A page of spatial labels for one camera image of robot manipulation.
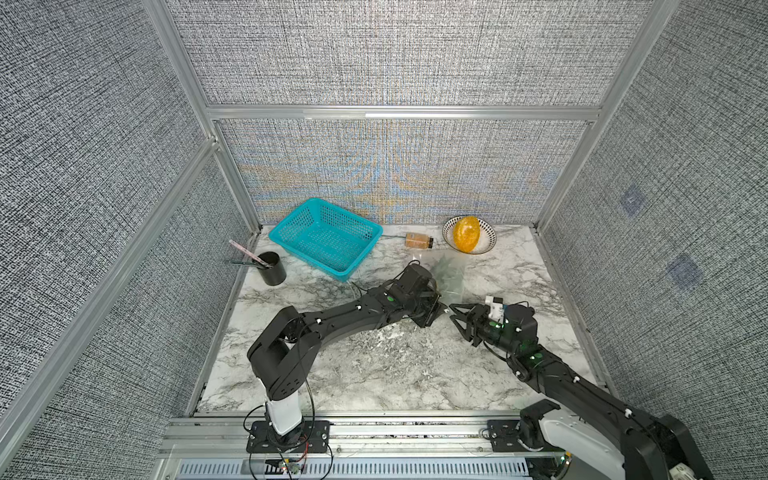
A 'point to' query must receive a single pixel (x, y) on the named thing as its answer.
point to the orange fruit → (467, 233)
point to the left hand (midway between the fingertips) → (459, 304)
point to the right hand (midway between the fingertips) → (449, 303)
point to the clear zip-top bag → (447, 275)
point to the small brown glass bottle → (418, 240)
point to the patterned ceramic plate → (487, 236)
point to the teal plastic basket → (328, 238)
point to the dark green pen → (246, 263)
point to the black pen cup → (276, 275)
